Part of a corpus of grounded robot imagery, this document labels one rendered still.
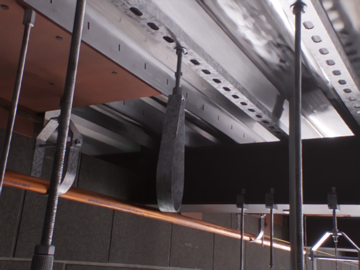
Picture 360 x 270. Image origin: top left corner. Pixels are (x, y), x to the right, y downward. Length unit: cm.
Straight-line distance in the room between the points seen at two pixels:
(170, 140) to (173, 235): 127
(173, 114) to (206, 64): 17
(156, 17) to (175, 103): 15
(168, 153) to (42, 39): 36
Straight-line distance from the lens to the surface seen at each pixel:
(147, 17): 79
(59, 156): 44
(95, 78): 109
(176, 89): 84
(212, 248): 237
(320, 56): 91
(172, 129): 79
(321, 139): 149
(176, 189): 85
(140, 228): 181
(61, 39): 93
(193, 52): 89
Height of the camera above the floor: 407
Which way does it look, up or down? 17 degrees up
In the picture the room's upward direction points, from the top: 4 degrees clockwise
